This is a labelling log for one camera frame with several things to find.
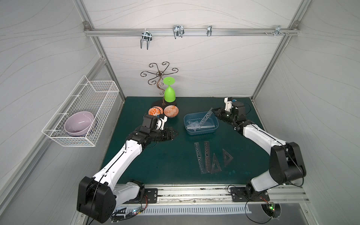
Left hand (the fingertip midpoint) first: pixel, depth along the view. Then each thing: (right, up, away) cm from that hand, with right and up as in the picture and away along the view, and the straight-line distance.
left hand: (175, 134), depth 77 cm
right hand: (+22, +15, +9) cm, 28 cm away
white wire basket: (-44, +21, +1) cm, 49 cm away
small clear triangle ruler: (+32, -16, +10) cm, 38 cm away
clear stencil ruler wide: (+15, -17, +11) cm, 25 cm away
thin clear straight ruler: (+8, +1, +24) cm, 25 cm away
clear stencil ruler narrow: (+20, -17, +11) cm, 28 cm away
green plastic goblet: (-5, +25, +15) cm, 29 cm away
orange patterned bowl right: (-5, +13, +34) cm, 37 cm away
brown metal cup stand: (-12, +38, +16) cm, 42 cm away
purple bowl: (-42, +8, -16) cm, 46 cm away
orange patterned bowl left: (-17, +13, +31) cm, 38 cm away
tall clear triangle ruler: (+25, -21, +7) cm, 33 cm away
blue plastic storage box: (+17, +9, +28) cm, 34 cm away
